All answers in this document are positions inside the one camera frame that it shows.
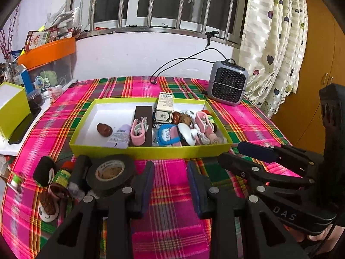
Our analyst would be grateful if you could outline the small pale tube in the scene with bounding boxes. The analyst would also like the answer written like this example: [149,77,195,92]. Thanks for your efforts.
[107,124,132,149]

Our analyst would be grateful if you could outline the green white spool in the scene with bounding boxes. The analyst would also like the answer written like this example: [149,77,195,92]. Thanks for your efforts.
[9,175,22,193]

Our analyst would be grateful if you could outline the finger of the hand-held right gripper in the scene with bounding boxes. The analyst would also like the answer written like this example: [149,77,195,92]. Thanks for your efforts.
[237,141,324,179]
[218,153,315,195]

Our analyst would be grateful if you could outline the red-cap brown medicine bottle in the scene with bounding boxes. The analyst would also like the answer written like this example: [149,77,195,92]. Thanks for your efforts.
[202,109,216,122]

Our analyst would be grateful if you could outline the heart-print cream curtain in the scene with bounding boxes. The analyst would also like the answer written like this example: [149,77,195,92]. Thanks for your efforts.
[238,0,309,119]

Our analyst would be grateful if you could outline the person's right hand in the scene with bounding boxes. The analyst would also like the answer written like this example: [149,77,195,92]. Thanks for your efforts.
[295,221,341,249]

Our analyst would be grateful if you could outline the small clear bottle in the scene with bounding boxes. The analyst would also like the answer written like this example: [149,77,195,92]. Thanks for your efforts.
[67,182,85,200]

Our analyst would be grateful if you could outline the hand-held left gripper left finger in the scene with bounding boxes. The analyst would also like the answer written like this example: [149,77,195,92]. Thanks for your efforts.
[35,161,155,259]

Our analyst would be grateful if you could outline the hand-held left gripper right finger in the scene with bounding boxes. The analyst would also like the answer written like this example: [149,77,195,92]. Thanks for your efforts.
[187,161,310,259]

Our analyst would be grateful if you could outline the yellow-green deep box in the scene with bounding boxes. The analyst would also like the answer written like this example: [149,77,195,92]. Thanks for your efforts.
[0,82,31,139]

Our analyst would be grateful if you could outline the black electrical tape roll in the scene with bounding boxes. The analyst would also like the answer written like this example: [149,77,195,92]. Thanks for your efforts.
[86,154,136,195]

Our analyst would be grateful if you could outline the white gloves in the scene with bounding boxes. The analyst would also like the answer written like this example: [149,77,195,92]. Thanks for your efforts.
[47,4,74,30]

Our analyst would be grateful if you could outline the dark brown nut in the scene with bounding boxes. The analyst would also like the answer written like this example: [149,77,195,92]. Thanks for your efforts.
[97,123,113,137]

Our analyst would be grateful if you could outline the black rectangular box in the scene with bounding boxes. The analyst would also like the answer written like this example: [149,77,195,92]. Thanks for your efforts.
[71,155,92,192]

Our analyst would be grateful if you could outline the black smartphone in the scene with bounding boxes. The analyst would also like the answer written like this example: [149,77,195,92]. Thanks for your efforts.
[8,111,42,145]

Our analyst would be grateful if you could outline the wooden cabinet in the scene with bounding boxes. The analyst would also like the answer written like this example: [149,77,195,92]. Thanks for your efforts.
[270,0,345,154]

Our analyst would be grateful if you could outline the orange-lid storage bin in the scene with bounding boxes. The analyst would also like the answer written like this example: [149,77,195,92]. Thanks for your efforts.
[17,37,76,92]

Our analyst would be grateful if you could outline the pink green plaid tablecloth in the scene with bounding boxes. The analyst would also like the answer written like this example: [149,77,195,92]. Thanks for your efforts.
[0,76,293,259]

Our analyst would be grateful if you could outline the white round smiley holder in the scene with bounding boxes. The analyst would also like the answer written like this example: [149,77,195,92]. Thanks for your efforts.
[177,123,200,145]

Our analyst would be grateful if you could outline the black slim box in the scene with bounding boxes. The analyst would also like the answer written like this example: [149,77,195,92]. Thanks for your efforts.
[133,106,154,130]

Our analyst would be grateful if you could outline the white side table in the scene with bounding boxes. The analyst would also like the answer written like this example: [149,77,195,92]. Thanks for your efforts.
[0,78,78,157]

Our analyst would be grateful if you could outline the blue ring strap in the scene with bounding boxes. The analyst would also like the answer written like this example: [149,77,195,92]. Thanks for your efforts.
[157,124,180,147]

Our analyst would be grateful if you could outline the red twig branches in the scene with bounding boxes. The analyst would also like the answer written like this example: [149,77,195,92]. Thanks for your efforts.
[0,4,20,65]

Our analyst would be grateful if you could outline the pink lip balm tube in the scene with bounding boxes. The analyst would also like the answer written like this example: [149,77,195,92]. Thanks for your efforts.
[210,133,228,145]

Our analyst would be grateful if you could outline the beige barcode carton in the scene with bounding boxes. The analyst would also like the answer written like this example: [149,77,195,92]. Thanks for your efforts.
[156,92,174,125]

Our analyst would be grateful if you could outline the pink clip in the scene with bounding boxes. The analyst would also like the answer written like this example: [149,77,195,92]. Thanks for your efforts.
[130,117,150,147]
[194,111,213,134]

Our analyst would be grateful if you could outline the yellow-green shallow tray box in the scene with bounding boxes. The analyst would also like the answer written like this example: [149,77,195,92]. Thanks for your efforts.
[69,98,234,160]

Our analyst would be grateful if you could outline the window with metal bars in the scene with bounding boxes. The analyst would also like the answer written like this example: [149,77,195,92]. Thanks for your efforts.
[69,0,250,49]

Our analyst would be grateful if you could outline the clear jar with dark contents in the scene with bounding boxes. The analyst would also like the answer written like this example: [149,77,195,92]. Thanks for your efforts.
[27,89,45,111]

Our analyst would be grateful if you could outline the blue white carton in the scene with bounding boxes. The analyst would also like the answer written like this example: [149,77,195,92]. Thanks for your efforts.
[13,65,35,93]

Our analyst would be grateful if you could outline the black thread spool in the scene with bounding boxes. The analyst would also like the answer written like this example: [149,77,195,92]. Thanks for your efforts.
[33,156,57,187]

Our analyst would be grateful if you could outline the red green printed packet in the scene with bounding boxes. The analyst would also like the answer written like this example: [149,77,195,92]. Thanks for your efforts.
[24,31,50,50]

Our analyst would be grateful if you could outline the green-label brown bottle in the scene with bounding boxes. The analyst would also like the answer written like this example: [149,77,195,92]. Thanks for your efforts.
[48,160,75,199]

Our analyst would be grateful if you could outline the grey mini heater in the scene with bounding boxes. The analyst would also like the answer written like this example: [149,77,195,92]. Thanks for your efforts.
[208,59,249,106]

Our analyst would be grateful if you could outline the black cable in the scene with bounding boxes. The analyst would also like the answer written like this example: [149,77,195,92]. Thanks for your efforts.
[150,31,235,85]

